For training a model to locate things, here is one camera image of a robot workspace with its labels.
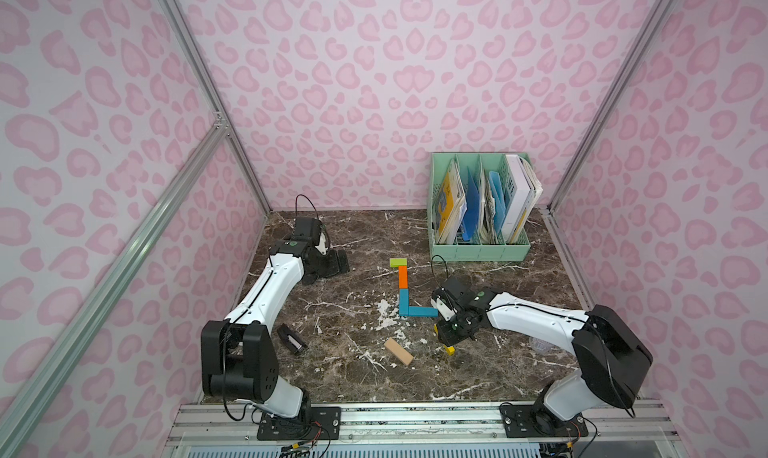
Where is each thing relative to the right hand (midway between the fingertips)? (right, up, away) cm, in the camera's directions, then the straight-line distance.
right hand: (443, 336), depth 86 cm
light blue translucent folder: (+18, +39, +4) cm, 43 cm away
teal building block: (-11, +8, +7) cm, 15 cm away
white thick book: (+26, +38, +9) cm, 47 cm away
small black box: (-44, -1, 0) cm, 44 cm away
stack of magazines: (+14, +37, +7) cm, 40 cm away
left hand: (-31, +20, +2) cm, 37 cm away
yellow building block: (+1, -3, -4) cm, 5 cm away
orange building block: (-11, +15, +14) cm, 24 cm away
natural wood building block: (-13, -4, -1) cm, 14 cm away
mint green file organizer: (+13, +23, +16) cm, 31 cm away
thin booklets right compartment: (+28, +39, +7) cm, 48 cm away
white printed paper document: (+4, +37, +8) cm, 38 cm away
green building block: (-13, +19, +18) cm, 30 cm away
